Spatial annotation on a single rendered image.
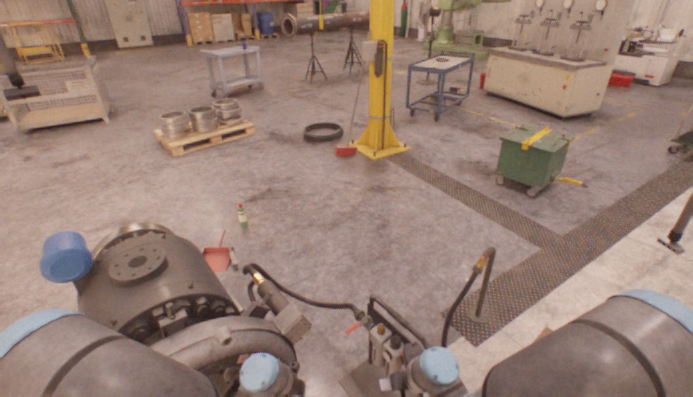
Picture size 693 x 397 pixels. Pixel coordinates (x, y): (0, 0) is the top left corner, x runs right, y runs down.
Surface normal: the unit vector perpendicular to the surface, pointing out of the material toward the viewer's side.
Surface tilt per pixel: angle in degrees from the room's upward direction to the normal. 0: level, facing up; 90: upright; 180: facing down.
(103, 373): 23
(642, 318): 5
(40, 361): 13
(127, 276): 0
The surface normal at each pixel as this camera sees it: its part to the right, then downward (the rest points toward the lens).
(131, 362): 0.48, -0.84
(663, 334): 0.09, -0.73
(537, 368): -0.72, -0.63
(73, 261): 0.62, 0.37
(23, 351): -0.14, -0.69
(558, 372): -0.61, -0.62
